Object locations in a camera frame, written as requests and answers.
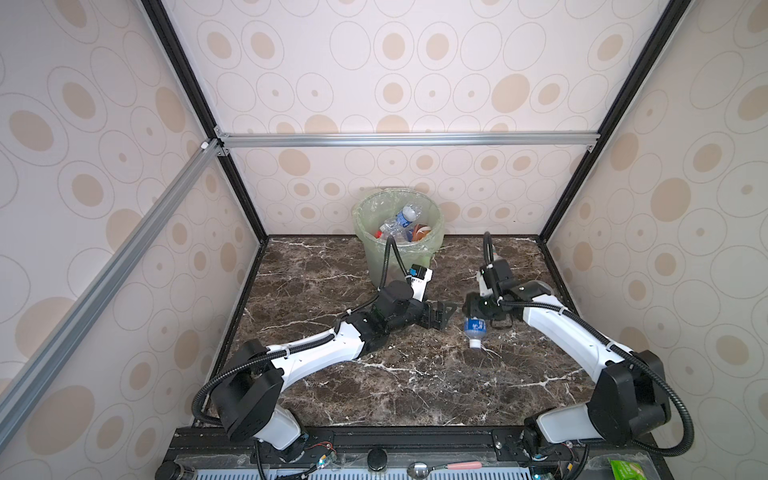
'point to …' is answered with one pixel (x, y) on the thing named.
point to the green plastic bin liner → (375, 207)
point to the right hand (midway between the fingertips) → (472, 307)
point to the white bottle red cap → (378, 234)
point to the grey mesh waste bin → (415, 218)
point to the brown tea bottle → (420, 231)
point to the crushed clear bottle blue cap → (395, 228)
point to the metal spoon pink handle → (419, 470)
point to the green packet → (623, 470)
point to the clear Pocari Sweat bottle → (475, 329)
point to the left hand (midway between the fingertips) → (452, 302)
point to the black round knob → (377, 459)
